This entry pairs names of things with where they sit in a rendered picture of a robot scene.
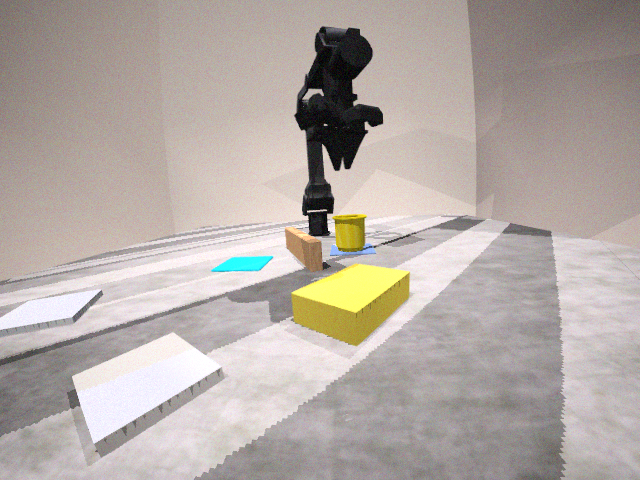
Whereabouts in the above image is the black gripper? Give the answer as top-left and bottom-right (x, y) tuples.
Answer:
(306, 85), (383, 171)

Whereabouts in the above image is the light brown wooden bar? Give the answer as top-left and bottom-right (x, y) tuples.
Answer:
(285, 227), (323, 272)

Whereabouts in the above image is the white flat rectangular slab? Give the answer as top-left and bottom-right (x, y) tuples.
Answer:
(72, 333), (224, 457)

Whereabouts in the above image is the yellow box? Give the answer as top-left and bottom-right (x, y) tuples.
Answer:
(291, 264), (410, 347)

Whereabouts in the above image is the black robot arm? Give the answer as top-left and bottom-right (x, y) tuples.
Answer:
(294, 26), (373, 236)

